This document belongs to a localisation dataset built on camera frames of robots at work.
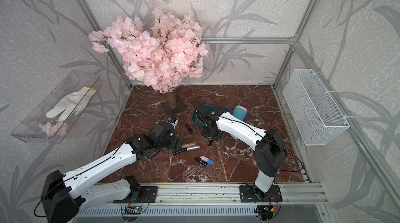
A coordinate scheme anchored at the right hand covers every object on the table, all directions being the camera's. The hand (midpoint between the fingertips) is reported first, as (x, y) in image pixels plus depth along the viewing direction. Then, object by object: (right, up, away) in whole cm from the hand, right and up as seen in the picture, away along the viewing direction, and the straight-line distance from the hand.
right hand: (207, 136), depth 83 cm
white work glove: (-59, +18, -16) cm, 64 cm away
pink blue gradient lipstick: (0, -13, +1) cm, 13 cm away
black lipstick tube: (-3, -13, 0) cm, 14 cm away
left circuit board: (-35, -32, -11) cm, 48 cm away
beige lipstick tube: (-11, -6, +6) cm, 14 cm away
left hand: (-16, 0, -3) cm, 16 cm away
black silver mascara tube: (-12, -8, +4) cm, 15 cm away
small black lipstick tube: (-12, +2, +13) cm, 18 cm away
